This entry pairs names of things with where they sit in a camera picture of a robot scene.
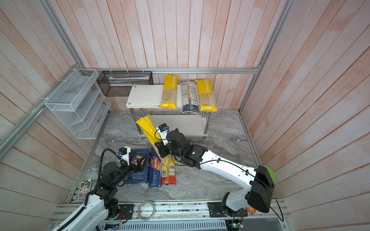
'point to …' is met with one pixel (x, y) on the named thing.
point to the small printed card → (85, 188)
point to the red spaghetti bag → (168, 174)
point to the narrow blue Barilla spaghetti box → (154, 177)
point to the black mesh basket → (119, 83)
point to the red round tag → (251, 210)
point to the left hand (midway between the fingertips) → (142, 156)
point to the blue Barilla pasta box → (140, 177)
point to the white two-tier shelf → (145, 100)
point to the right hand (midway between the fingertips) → (156, 143)
